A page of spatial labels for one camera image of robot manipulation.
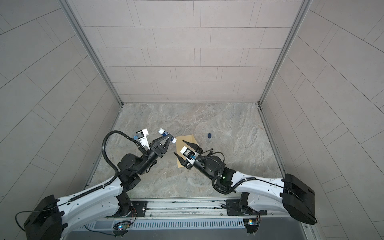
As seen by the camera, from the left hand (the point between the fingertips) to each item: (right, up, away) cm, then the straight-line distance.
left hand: (174, 137), depth 64 cm
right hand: (+2, -5, +2) cm, 6 cm away
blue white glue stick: (-4, +2, -1) cm, 5 cm away
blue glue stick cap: (+18, -4, +33) cm, 38 cm away
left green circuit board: (-22, -39, 0) cm, 44 cm away
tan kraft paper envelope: (+3, -3, +1) cm, 4 cm away
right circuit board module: (+35, -41, +4) cm, 54 cm away
